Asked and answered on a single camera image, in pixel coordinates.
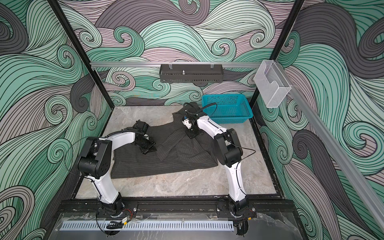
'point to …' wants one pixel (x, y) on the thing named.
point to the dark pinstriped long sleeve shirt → (175, 150)
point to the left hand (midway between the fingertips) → (158, 147)
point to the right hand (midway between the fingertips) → (192, 134)
